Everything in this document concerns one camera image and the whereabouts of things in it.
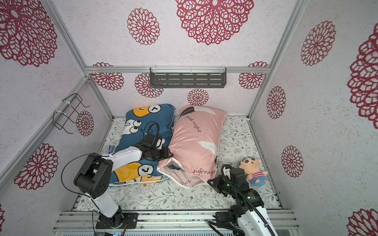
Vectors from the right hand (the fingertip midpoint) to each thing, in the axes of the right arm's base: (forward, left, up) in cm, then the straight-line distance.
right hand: (207, 181), depth 76 cm
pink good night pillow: (+20, +7, +3) cm, 22 cm away
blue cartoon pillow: (+41, +44, -3) cm, 60 cm away
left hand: (+18, +22, -5) cm, 29 cm away
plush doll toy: (+10, -26, -4) cm, 29 cm away
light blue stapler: (+24, +64, -8) cm, 68 cm away
